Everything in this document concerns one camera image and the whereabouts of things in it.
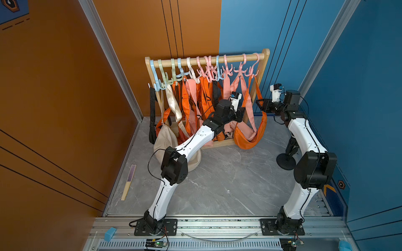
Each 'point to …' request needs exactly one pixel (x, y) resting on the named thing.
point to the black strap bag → (153, 127)
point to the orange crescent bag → (240, 140)
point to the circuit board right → (288, 244)
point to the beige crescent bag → (172, 130)
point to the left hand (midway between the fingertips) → (246, 105)
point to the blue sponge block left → (109, 234)
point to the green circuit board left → (155, 243)
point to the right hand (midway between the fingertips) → (260, 101)
